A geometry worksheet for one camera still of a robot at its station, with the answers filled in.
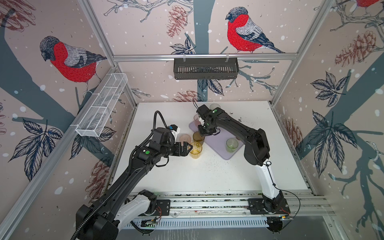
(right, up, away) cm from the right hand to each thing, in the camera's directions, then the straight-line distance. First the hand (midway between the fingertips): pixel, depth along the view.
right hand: (201, 136), depth 93 cm
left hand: (-9, -3, -19) cm, 21 cm away
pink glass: (-10, -1, 0) cm, 10 cm away
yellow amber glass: (-3, -10, -1) cm, 11 cm away
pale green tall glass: (+10, +20, +13) cm, 26 cm away
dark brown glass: (-2, -1, +2) cm, 3 cm away
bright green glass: (+20, -6, +1) cm, 21 cm away
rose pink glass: (-3, +10, +9) cm, 13 cm away
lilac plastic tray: (+11, -4, +4) cm, 13 cm away
